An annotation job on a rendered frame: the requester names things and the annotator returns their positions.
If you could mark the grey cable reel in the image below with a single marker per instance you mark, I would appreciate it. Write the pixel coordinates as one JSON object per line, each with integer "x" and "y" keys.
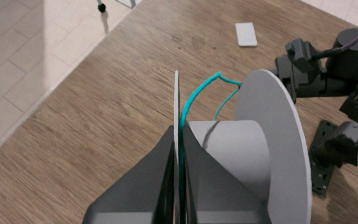
{"x": 264, "y": 147}

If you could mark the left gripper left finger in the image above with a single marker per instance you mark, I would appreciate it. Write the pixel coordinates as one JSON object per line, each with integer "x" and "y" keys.
{"x": 139, "y": 196}

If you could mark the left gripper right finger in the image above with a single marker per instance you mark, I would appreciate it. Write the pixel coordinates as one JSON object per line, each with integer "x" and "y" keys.
{"x": 213, "y": 195}

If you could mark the teal cable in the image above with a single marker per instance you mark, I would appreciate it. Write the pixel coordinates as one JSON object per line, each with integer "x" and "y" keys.
{"x": 180, "y": 140}

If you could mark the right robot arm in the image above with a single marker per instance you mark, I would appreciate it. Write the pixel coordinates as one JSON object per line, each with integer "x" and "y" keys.
{"x": 342, "y": 145}

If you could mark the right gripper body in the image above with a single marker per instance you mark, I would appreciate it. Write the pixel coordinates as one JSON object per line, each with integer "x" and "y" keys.
{"x": 298, "y": 84}

